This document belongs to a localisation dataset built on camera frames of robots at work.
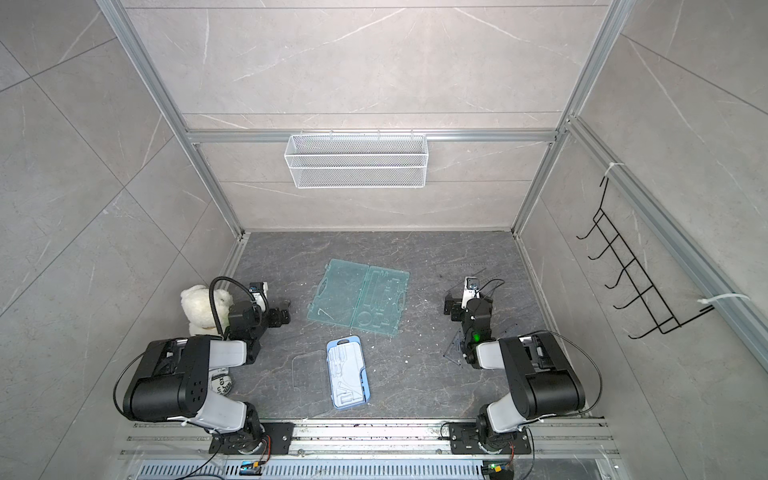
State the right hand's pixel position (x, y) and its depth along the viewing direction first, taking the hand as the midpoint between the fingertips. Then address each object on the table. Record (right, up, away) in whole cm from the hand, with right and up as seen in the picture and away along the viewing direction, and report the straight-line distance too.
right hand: (467, 292), depth 93 cm
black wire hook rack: (+32, -1, -33) cm, 45 cm away
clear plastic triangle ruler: (-5, -17, -4) cm, 18 cm away
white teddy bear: (-74, -1, -18) cm, 77 cm away
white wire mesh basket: (-36, +44, +7) cm, 58 cm away
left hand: (-62, -2, +1) cm, 62 cm away
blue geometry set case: (-36, -25, -11) cm, 45 cm away
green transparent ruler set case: (-35, -2, +7) cm, 36 cm away
